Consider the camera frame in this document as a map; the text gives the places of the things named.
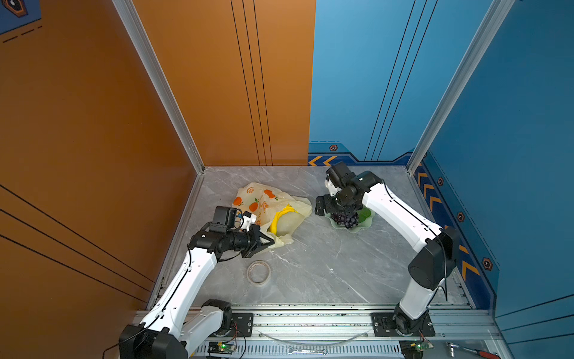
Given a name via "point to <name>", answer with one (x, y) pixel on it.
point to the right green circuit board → (414, 348)
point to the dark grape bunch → (348, 221)
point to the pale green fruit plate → (357, 228)
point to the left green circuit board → (221, 348)
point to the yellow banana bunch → (277, 215)
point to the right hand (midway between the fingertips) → (327, 210)
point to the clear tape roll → (249, 275)
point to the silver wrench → (324, 351)
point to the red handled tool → (482, 354)
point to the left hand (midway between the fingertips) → (275, 239)
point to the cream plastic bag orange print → (264, 201)
